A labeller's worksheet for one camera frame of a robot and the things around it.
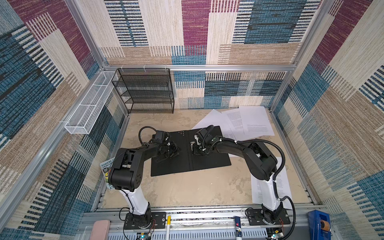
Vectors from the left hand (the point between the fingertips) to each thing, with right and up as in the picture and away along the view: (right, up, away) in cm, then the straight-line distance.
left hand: (181, 149), depth 96 cm
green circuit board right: (+47, -36, -26) cm, 64 cm away
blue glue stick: (+29, -31, -24) cm, 48 cm away
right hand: (+8, -3, -1) cm, 8 cm away
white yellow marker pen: (-4, -31, -23) cm, 38 cm away
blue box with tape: (+63, -29, -30) cm, 75 cm away
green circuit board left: (-15, -37, -25) cm, 47 cm away
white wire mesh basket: (-44, +17, -26) cm, 54 cm away
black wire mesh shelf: (-27, +41, +14) cm, 51 cm away
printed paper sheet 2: (+57, -18, -11) cm, 60 cm away
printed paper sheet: (+54, +17, +16) cm, 59 cm away
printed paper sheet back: (+38, +19, +19) cm, 47 cm away
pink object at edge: (-34, -32, -27) cm, 54 cm away
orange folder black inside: (+4, -7, -1) cm, 8 cm away
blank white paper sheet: (+25, +20, +20) cm, 38 cm away
